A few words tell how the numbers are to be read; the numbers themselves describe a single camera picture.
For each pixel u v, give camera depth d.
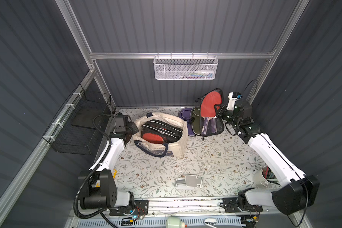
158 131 0.87
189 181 0.82
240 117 0.57
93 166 0.44
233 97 0.66
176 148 0.77
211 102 0.78
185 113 1.13
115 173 0.85
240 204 0.68
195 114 1.09
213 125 0.74
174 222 0.63
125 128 0.65
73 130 0.72
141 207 0.73
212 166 0.88
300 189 0.39
